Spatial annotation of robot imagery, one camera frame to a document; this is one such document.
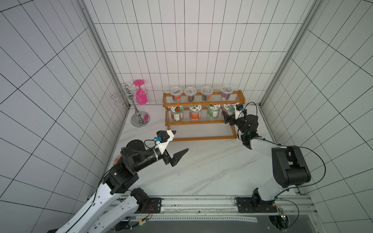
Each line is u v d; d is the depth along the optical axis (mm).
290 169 464
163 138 473
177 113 852
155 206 724
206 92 794
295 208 671
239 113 743
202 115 923
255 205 663
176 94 794
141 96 1035
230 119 809
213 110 867
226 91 800
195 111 852
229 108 866
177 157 507
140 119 1093
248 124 683
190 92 797
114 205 580
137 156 428
